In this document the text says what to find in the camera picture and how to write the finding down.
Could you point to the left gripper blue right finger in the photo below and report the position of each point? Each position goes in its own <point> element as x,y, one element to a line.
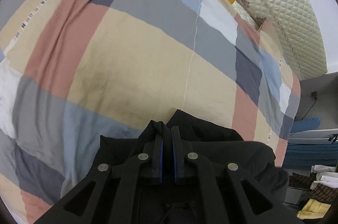
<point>178,153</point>

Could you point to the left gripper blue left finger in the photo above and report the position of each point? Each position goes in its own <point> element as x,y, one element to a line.
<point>157,156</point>

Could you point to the black puffer jacket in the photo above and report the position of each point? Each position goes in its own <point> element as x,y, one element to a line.
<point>226,179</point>

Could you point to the folded clothes pile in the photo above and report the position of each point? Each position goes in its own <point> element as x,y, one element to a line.
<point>317,195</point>

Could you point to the blue curtain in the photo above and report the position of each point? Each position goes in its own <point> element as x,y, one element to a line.
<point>304,156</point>

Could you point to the plaid patchwork duvet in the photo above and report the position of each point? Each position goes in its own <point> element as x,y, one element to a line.
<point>73,70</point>

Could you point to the blue chair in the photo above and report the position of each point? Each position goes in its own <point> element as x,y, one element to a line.
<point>305,125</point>

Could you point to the cream quilted headboard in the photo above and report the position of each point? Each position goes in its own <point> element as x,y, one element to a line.
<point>297,29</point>

